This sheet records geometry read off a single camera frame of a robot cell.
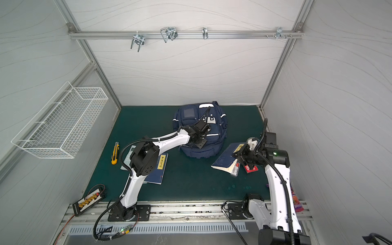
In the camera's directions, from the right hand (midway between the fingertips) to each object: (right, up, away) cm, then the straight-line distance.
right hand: (235, 151), depth 73 cm
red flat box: (+10, -14, +13) cm, 22 cm away
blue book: (-5, -5, -1) cm, 7 cm away
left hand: (-16, +4, +24) cm, 29 cm away
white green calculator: (-61, -9, +18) cm, 64 cm away
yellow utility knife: (-70, -7, +20) cm, 74 cm away
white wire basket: (-82, +11, -6) cm, 83 cm away
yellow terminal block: (-74, -26, +3) cm, 79 cm away
